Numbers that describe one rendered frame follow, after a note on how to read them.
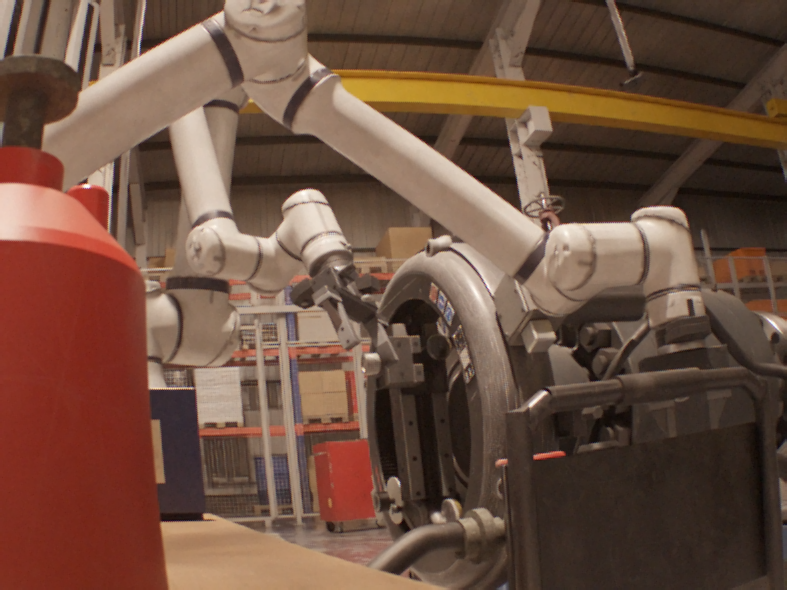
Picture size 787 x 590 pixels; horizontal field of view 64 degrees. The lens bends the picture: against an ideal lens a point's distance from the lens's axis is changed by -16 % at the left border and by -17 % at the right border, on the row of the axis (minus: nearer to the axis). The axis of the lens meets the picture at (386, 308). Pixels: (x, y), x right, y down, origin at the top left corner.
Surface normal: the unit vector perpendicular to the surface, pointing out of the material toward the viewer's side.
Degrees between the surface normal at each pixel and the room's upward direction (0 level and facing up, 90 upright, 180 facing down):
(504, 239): 109
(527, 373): 82
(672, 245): 90
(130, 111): 124
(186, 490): 96
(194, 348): 134
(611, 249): 91
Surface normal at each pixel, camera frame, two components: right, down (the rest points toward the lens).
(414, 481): 0.32, -0.28
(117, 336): 0.94, -0.16
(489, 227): -0.20, 0.14
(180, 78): 0.41, 0.34
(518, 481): -0.44, -0.17
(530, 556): 0.07, -0.23
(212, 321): 0.73, -0.05
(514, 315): -0.94, 0.01
